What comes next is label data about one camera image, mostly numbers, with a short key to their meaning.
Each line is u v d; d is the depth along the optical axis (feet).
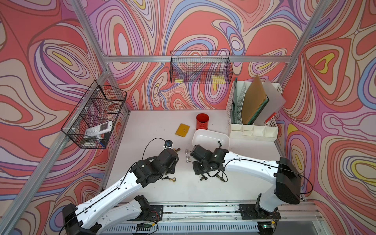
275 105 2.84
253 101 3.35
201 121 3.28
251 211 2.40
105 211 1.37
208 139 3.32
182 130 3.51
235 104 2.92
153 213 2.36
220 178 2.77
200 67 3.16
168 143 2.11
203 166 2.00
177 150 3.15
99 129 2.25
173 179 2.72
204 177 2.76
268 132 3.34
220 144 3.23
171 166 1.85
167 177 2.78
